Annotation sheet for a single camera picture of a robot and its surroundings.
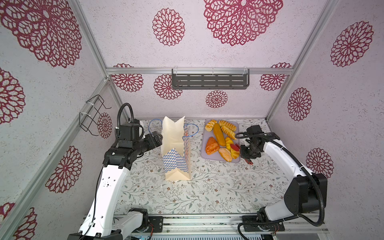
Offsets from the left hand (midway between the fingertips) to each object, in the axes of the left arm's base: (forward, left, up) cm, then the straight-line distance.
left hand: (155, 142), depth 72 cm
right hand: (+2, -47, -15) cm, 49 cm away
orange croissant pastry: (+14, -31, -25) cm, 42 cm away
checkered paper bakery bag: (-3, -10, -3) cm, 10 cm away
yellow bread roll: (+6, -45, -23) cm, 51 cm away
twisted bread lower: (+24, -44, -23) cm, 55 cm away
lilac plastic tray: (+9, -33, -29) cm, 45 cm away
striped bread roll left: (+31, -31, -24) cm, 50 cm away
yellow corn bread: (+18, -43, -25) cm, 53 cm away
